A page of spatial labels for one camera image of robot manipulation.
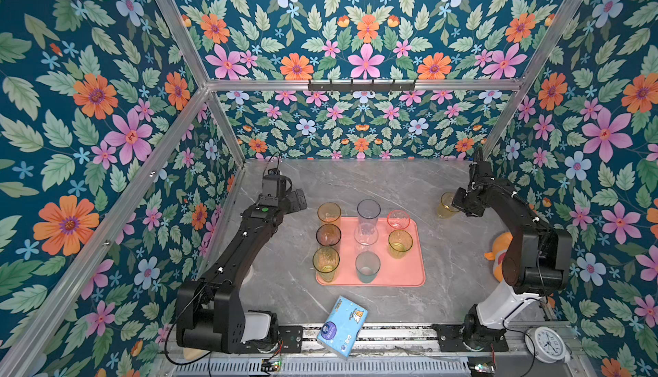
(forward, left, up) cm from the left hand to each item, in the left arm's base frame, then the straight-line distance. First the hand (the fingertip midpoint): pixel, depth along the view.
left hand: (293, 190), depth 84 cm
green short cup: (-12, -37, -19) cm, 43 cm away
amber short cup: (-6, -53, -8) cm, 54 cm away
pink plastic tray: (-16, -28, -20) cm, 38 cm away
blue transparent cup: (-5, -25, -7) cm, 26 cm away
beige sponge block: (-43, +26, -14) cm, 52 cm away
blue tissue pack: (-39, -14, -14) cm, 44 cm away
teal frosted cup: (-22, -23, -14) cm, 35 cm away
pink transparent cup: (-4, -37, -16) cm, 40 cm away
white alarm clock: (-47, -71, -15) cm, 87 cm away
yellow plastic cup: (-5, -11, -9) cm, 15 cm away
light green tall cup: (-20, -10, -13) cm, 26 cm away
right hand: (-3, -59, -10) cm, 60 cm away
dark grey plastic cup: (-11, -11, -11) cm, 19 cm away
